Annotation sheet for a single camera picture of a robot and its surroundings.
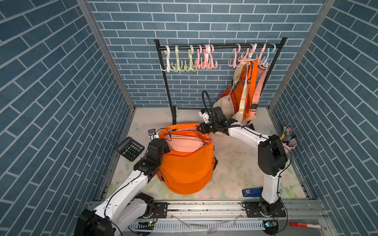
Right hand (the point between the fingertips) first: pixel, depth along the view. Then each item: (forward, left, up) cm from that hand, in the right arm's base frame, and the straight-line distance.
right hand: (198, 129), depth 90 cm
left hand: (-11, +17, +3) cm, 20 cm away
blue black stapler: (-31, -31, -11) cm, 46 cm away
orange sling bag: (-28, +3, -1) cm, 29 cm away
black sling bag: (-16, -12, -12) cm, 23 cm away
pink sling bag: (-10, +7, -2) cm, 12 cm away
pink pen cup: (-2, -55, -2) cm, 55 cm away
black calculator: (-11, +43, -12) cm, 46 cm away
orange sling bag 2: (+19, -22, +18) cm, 34 cm away
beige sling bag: (+26, -19, 0) cm, 32 cm away
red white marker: (-43, -55, -13) cm, 72 cm away
